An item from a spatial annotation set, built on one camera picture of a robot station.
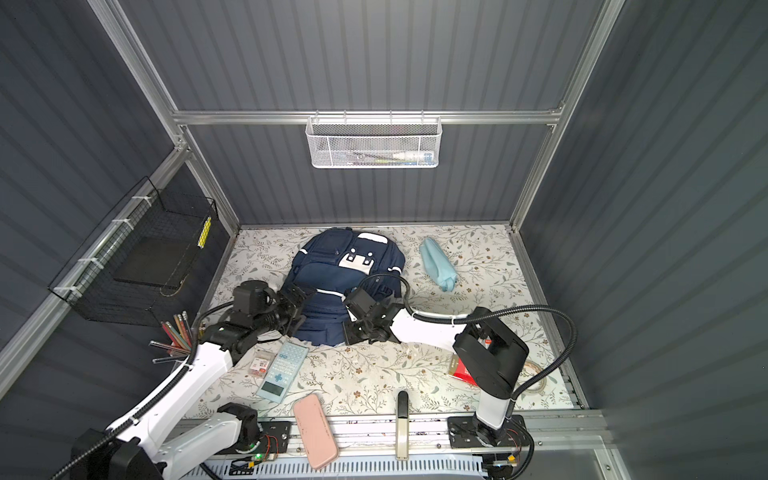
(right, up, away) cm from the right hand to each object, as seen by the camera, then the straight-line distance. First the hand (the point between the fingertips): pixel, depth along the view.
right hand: (347, 334), depth 85 cm
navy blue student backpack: (-4, +20, +11) cm, 23 cm away
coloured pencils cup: (-44, +1, -6) cm, 45 cm away
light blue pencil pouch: (+29, +19, +15) cm, 38 cm away
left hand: (-8, +11, -5) cm, 15 cm away
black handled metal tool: (+16, -19, -13) cm, 28 cm away
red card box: (+32, -10, -2) cm, 33 cm away
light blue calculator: (-17, -10, -3) cm, 20 cm away
